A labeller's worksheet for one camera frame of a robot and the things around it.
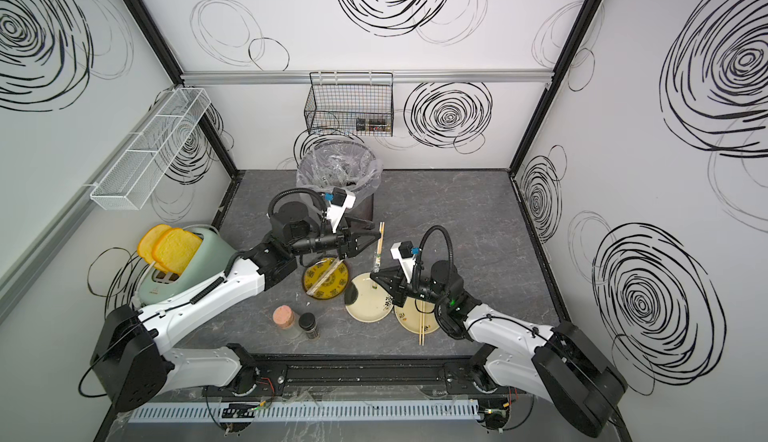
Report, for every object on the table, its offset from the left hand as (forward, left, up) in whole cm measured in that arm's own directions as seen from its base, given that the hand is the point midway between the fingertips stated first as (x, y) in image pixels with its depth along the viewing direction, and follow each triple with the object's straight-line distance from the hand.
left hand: (376, 232), depth 68 cm
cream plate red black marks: (-9, -10, -29) cm, 32 cm away
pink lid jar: (-14, +22, -19) cm, 33 cm away
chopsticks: (+2, +16, -28) cm, 32 cm away
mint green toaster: (-2, +45, -14) cm, 47 cm away
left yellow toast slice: (0, +58, -8) cm, 58 cm away
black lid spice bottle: (-14, +17, -20) cm, 30 cm away
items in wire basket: (+36, +2, +4) cm, 36 cm away
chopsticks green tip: (-4, 0, -7) cm, 8 cm away
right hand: (-6, +1, -11) cm, 13 cm away
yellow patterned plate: (-1, +14, -28) cm, 32 cm away
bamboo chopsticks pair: (-11, -13, -26) cm, 31 cm away
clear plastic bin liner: (+32, +14, -9) cm, 36 cm away
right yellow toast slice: (0, +52, -10) cm, 53 cm away
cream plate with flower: (-6, +1, -28) cm, 29 cm away
